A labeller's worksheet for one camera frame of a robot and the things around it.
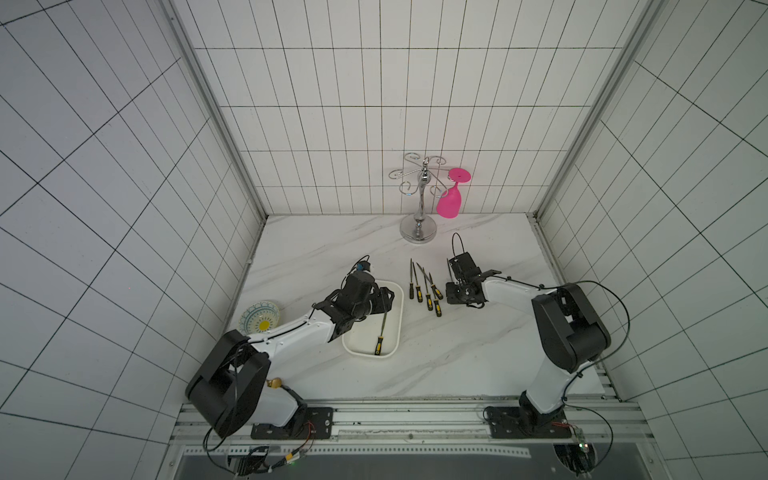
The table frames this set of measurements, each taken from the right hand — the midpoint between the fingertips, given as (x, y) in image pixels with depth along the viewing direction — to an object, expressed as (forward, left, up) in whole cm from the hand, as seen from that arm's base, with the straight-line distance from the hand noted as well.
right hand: (443, 294), depth 97 cm
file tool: (+1, +8, +1) cm, 9 cm away
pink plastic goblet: (+25, -1, +18) cm, 31 cm away
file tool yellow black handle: (+1, +11, +2) cm, 11 cm away
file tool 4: (-4, +3, +1) cm, 5 cm away
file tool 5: (-17, +20, +1) cm, 26 cm away
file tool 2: (-4, +5, +1) cm, 6 cm away
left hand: (-8, +19, +9) cm, 23 cm away
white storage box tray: (-17, +26, +1) cm, 31 cm away
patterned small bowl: (-13, +58, +3) cm, 59 cm away
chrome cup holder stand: (+28, +8, +2) cm, 29 cm away
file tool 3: (+1, +3, +1) cm, 3 cm away
